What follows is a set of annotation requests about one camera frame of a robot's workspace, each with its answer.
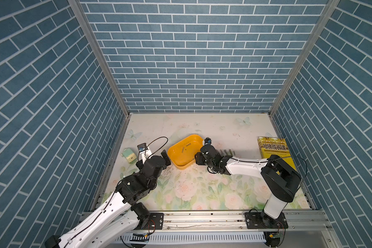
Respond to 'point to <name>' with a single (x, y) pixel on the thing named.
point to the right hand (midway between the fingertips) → (197, 156)
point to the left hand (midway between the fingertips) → (163, 154)
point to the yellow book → (269, 145)
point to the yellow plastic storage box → (182, 154)
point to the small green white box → (130, 156)
